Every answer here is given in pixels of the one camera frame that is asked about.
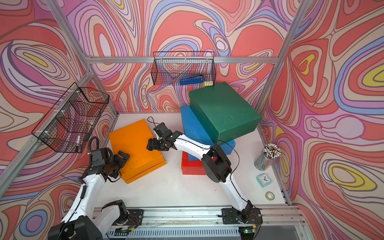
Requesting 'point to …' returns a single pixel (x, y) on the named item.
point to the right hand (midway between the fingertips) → (152, 151)
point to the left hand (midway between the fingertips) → (127, 160)
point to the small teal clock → (264, 179)
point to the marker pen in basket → (78, 141)
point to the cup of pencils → (265, 160)
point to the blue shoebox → (193, 130)
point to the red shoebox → (193, 167)
